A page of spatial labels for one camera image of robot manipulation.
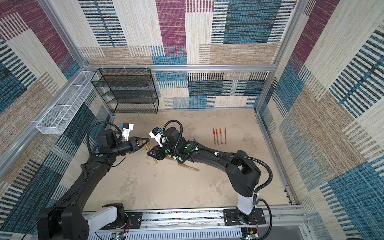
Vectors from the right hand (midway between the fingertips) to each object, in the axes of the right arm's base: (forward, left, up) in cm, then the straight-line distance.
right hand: (150, 155), depth 76 cm
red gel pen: (+25, -36, -18) cm, 48 cm away
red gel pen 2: (+25, -38, -18) cm, 49 cm away
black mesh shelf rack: (+52, +24, 0) cm, 58 cm away
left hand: (+7, +1, +5) cm, 8 cm away
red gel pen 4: (+23, -44, -18) cm, 53 cm away
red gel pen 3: (+25, -41, -18) cm, 51 cm away
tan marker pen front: (+2, -16, -18) cm, 24 cm away
